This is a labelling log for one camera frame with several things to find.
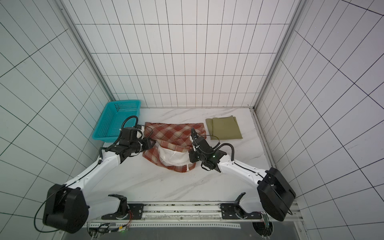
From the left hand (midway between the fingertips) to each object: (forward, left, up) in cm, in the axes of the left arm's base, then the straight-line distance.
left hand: (152, 146), depth 84 cm
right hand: (-2, -22, -1) cm, 23 cm away
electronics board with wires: (-39, +23, -15) cm, 48 cm away
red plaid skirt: (-3, -11, -2) cm, 11 cm away
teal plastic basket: (+36, +37, -11) cm, 53 cm away
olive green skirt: (+21, -47, -10) cm, 52 cm away
